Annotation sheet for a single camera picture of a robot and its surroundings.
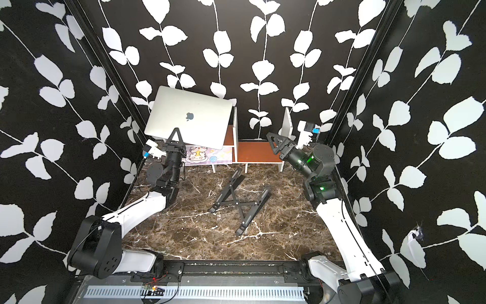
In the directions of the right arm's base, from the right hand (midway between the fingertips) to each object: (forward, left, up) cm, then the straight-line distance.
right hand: (269, 136), depth 64 cm
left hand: (+6, +33, 0) cm, 33 cm away
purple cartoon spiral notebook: (+17, +35, -30) cm, 49 cm away
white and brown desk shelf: (+33, +6, -44) cm, 56 cm away
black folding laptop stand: (-9, +7, -40) cm, 42 cm away
